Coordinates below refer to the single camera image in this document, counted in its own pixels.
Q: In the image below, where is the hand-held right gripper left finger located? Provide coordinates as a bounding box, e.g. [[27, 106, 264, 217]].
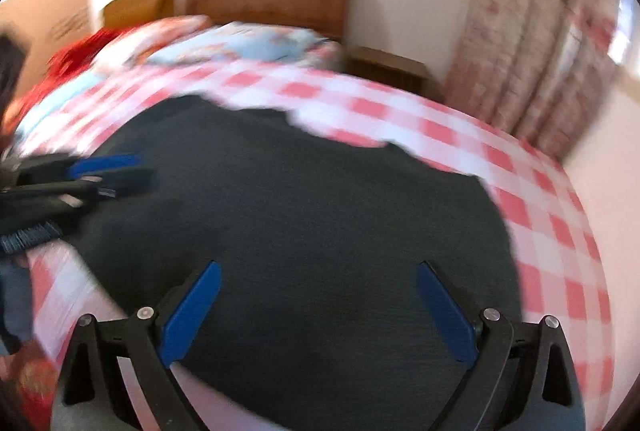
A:
[[50, 261, 222, 431]]

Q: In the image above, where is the barred window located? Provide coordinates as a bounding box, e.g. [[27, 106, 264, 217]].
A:
[[607, 0, 640, 76]]

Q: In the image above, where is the red patterned blanket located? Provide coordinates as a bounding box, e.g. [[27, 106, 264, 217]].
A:
[[0, 26, 143, 132]]

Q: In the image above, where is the person's dark clothing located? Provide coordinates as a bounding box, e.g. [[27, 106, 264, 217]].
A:
[[0, 256, 37, 354]]

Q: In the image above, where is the light blue floral pillow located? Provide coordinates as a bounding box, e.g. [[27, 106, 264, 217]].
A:
[[147, 22, 321, 64]]

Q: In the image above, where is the wooden nightstand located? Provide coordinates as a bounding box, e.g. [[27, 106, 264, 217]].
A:
[[347, 47, 446, 102]]

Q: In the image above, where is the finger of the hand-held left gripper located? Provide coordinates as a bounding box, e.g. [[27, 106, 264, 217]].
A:
[[17, 153, 142, 186], [12, 167, 156, 212]]

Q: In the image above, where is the pink floral pillow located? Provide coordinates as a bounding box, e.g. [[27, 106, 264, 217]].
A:
[[300, 38, 347, 72]]

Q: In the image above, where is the dark striped knitted sweater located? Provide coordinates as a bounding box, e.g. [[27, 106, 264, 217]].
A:
[[65, 95, 523, 431]]

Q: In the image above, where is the small wooden headboard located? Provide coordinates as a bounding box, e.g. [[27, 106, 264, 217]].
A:
[[102, 0, 176, 30]]

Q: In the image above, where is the floral pink curtain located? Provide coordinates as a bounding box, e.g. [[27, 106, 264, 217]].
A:
[[445, 0, 632, 159]]

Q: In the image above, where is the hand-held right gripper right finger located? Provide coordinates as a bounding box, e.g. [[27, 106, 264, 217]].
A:
[[416, 261, 587, 431]]

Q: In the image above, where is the red floral cloth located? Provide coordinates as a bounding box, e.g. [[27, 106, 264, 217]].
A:
[[0, 343, 58, 431]]

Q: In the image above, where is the red white checkered bed sheet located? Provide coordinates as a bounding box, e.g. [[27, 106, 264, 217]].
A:
[[17, 61, 616, 431]]

